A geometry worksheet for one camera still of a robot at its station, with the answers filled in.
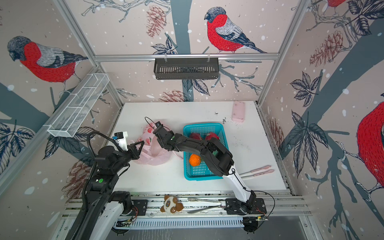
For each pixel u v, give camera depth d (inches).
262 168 33.7
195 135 36.4
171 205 28.4
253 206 25.4
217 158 21.0
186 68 41.9
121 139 25.7
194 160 32.9
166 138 28.1
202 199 30.4
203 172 33.7
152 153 30.8
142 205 29.3
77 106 30.5
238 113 44.4
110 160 22.1
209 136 35.9
